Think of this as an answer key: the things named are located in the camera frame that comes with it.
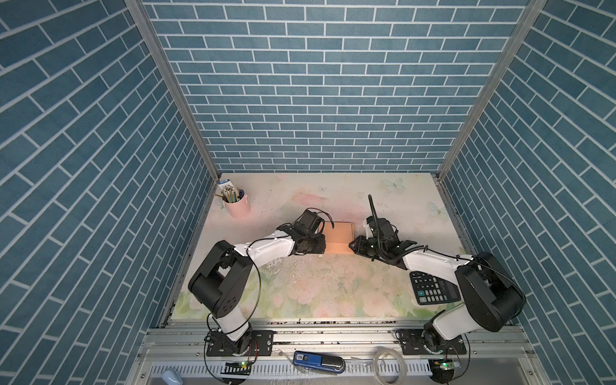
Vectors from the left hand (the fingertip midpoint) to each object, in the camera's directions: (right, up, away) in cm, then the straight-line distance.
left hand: (328, 247), depth 90 cm
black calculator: (+35, -13, -7) cm, 38 cm away
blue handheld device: (0, -27, -24) cm, 36 cm away
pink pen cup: (-38, +14, +13) cm, 43 cm away
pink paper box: (+4, +3, +3) cm, 6 cm away
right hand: (+9, 0, 0) cm, 9 cm away
